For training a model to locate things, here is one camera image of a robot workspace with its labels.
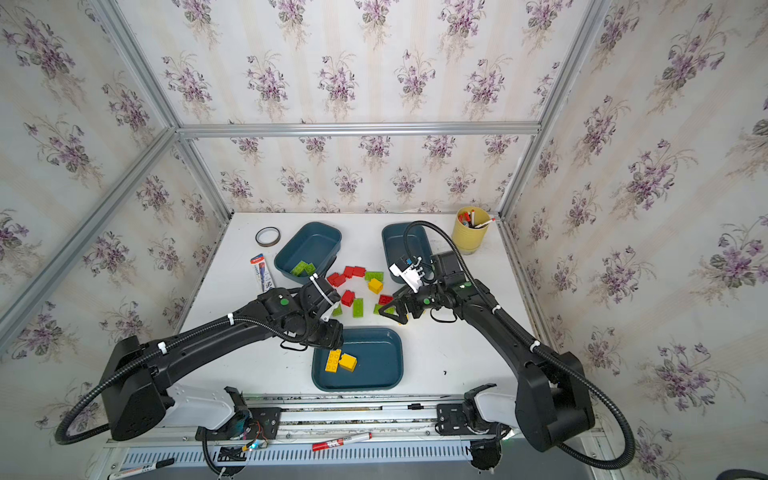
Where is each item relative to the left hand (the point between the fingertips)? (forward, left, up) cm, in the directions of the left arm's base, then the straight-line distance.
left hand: (337, 338), depth 76 cm
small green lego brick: (+28, +13, -9) cm, 32 cm away
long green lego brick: (+28, +17, -9) cm, 34 cm away
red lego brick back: (+28, -3, -9) cm, 30 cm away
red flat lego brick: (+17, -12, -11) cm, 24 cm away
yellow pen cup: (+38, -41, +2) cm, 56 cm away
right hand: (+7, -13, +5) cm, 16 cm away
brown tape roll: (+45, +33, -11) cm, 56 cm away
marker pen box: (+27, +29, -10) cm, 41 cm away
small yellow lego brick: (-3, -2, -9) cm, 10 cm away
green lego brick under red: (+14, -10, -10) cm, 19 cm away
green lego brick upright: (+14, -4, -10) cm, 18 cm away
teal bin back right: (+41, -25, -9) cm, 49 cm away
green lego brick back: (+27, -8, -10) cm, 30 cm away
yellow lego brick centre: (+21, -9, -9) cm, 25 cm away
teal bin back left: (+41, +14, -11) cm, 45 cm away
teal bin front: (-3, -11, -9) cm, 15 cm away
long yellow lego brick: (-3, +2, -10) cm, 10 cm away
